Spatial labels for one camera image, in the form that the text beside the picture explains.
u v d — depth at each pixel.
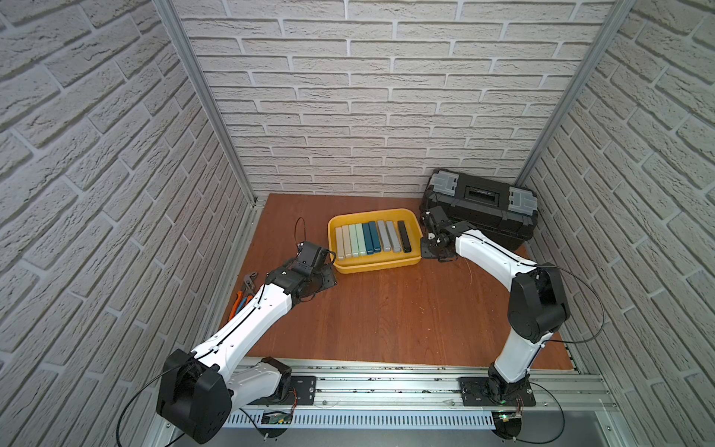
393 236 1.04
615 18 0.70
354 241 1.03
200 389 0.38
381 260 1.00
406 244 1.03
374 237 1.04
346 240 1.03
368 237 1.03
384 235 1.03
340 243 1.00
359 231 1.04
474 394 0.73
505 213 0.94
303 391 0.73
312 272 0.60
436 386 0.77
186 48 0.76
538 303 0.48
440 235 0.67
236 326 0.45
